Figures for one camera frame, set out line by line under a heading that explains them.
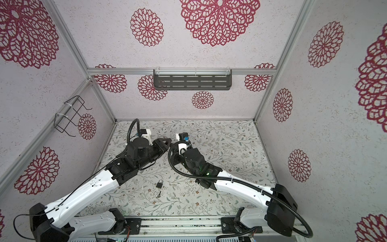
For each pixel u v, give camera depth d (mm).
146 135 652
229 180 489
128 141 516
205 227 751
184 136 586
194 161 515
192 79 927
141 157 542
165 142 698
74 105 803
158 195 835
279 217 385
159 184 876
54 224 386
